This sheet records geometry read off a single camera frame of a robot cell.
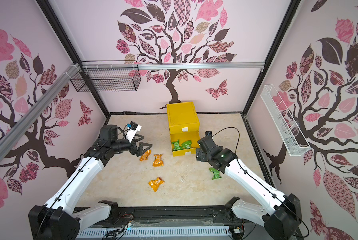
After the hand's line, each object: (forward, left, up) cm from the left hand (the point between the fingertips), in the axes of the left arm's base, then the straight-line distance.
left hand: (145, 144), depth 75 cm
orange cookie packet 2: (-13, -3, -21) cm, 25 cm away
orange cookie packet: (0, -3, -22) cm, 22 cm away
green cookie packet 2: (+7, -15, -13) cm, 22 cm away
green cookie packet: (+8, -22, -13) cm, 27 cm away
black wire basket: (+45, +29, +12) cm, 55 cm away
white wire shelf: (+5, -75, +4) cm, 75 cm away
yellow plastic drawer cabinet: (+20, -19, -2) cm, 28 cm away
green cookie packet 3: (-8, -40, -22) cm, 46 cm away
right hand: (-2, -33, -6) cm, 34 cm away
